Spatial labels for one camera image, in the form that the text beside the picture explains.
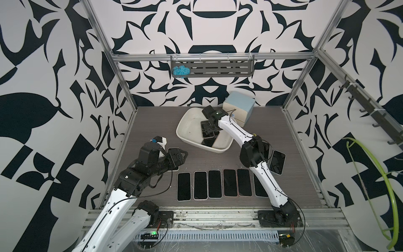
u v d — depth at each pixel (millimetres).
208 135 993
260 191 700
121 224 452
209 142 1021
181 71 914
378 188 615
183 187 861
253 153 665
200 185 878
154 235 730
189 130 1079
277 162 934
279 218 653
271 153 963
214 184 847
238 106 996
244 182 846
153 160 533
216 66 938
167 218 743
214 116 784
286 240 715
